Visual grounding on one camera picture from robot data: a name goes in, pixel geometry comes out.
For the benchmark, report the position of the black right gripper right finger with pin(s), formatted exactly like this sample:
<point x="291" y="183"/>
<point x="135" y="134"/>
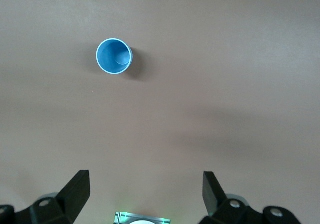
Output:
<point x="220" y="209"/>

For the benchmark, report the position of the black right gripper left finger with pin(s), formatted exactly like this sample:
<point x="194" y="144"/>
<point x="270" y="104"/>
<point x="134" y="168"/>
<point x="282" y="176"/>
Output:
<point x="70" y="199"/>

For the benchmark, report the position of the blue plastic cup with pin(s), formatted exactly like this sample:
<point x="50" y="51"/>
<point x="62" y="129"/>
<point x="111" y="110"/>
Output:
<point x="110" y="57"/>

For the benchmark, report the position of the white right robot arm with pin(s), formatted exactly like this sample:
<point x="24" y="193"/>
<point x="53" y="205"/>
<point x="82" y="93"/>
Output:
<point x="142" y="222"/>

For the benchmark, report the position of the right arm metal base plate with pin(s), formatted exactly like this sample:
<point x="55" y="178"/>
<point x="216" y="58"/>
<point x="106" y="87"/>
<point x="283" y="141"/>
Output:
<point x="120" y="217"/>

